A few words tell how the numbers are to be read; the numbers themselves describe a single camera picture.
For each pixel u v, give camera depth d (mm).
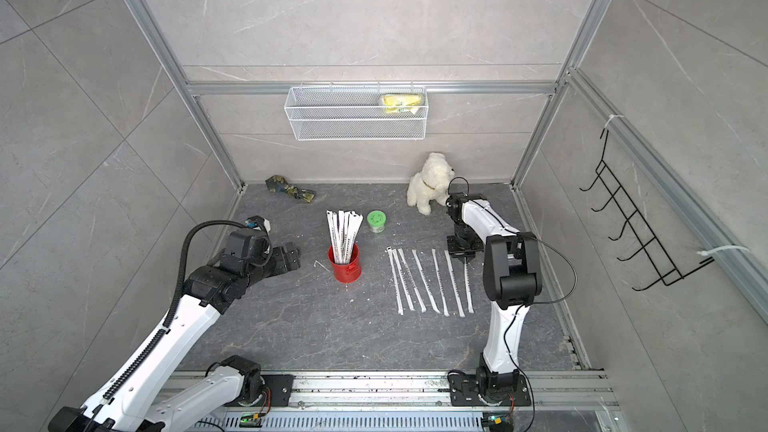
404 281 925
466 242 790
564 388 751
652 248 626
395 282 925
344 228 866
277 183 1153
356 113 1001
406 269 953
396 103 853
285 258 676
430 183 989
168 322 449
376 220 1016
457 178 900
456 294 901
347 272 871
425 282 925
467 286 881
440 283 922
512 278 529
